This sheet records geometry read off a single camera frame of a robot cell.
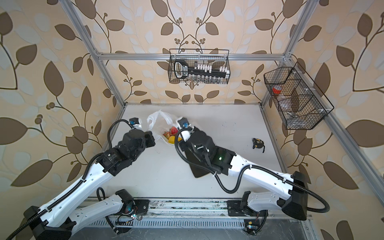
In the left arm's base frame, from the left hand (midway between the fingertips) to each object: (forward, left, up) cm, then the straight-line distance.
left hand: (151, 132), depth 73 cm
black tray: (-10, -23, -24) cm, 35 cm away
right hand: (-3, -15, +6) cm, 16 cm away
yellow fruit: (+6, -8, -16) cm, 18 cm away
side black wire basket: (+11, -75, +9) cm, 76 cm away
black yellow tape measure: (+7, -62, -22) cm, 67 cm away
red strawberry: (+17, -7, -23) cm, 29 cm away
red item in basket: (+28, -70, +4) cm, 75 cm away
